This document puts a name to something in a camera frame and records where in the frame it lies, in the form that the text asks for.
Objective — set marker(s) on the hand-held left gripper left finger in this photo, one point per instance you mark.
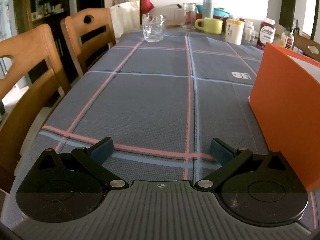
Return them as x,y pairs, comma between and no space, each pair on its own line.
102,152

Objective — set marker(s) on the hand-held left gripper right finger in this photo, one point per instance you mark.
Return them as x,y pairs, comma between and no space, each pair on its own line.
221,152

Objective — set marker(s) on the orange cardboard box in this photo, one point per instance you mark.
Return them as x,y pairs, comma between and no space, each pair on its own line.
287,130

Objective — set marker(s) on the grey plaid tablecloth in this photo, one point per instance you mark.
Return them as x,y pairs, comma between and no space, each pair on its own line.
150,100

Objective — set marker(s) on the wooden chair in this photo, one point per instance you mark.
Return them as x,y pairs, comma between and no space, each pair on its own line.
22,120
87,40
302,42

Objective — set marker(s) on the white canister yellow lid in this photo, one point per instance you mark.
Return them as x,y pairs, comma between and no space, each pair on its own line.
233,32

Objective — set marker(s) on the dark red supplement bottle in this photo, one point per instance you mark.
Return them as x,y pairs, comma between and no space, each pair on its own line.
266,35

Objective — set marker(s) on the yellow-green mug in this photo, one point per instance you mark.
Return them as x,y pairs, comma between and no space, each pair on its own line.
212,26

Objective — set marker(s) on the brown bottle red label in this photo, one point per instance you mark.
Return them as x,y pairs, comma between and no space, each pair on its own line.
288,40

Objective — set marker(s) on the clear glass mug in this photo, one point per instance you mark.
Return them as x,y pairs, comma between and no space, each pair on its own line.
153,28

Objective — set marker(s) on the white tote bag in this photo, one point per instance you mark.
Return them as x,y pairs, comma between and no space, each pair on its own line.
125,20

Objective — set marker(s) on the clear glass jar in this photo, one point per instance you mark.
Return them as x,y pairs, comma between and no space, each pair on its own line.
188,16

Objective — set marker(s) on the teal bowl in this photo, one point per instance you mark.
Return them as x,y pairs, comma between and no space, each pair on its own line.
220,12

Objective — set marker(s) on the grey-blue thermos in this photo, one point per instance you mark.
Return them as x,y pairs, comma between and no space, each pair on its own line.
207,8

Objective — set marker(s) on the dark wooden cabinet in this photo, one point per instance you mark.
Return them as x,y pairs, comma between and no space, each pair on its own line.
50,5

